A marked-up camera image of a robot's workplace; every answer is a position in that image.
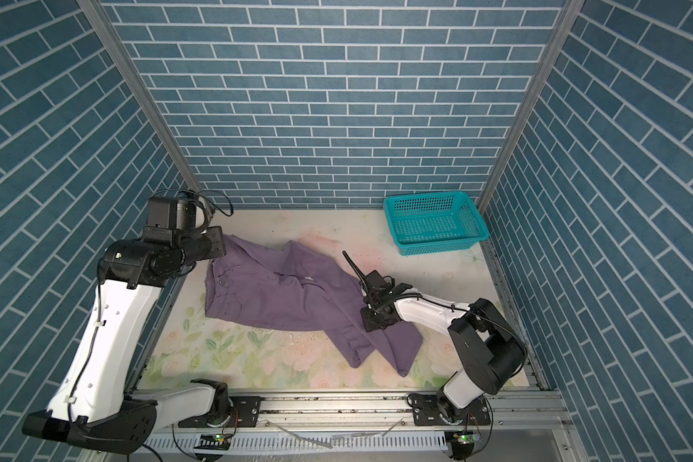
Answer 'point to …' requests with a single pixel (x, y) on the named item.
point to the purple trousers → (301, 287)
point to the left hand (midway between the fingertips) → (220, 236)
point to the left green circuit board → (213, 442)
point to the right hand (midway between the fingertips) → (366, 319)
